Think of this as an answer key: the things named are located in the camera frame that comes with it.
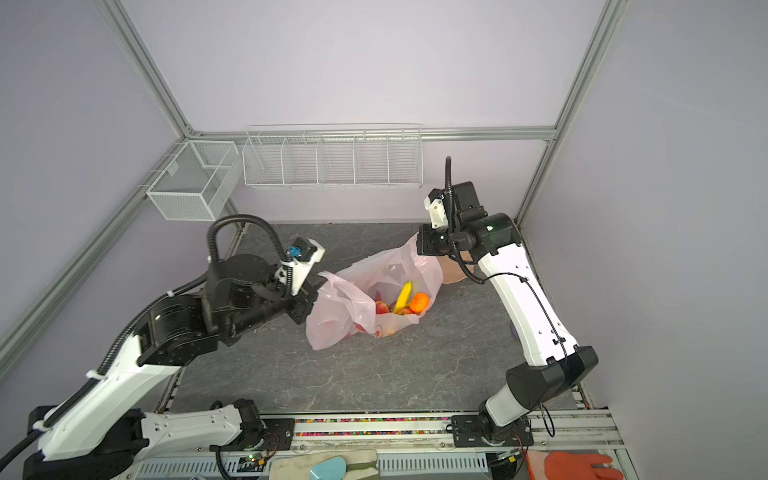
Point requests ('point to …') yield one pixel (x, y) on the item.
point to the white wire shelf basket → (338, 156)
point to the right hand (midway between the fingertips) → (418, 242)
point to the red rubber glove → (567, 465)
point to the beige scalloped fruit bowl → (451, 271)
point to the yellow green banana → (404, 297)
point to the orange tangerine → (419, 303)
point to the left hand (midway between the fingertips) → (328, 282)
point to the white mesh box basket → (200, 182)
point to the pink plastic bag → (344, 304)
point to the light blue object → (332, 468)
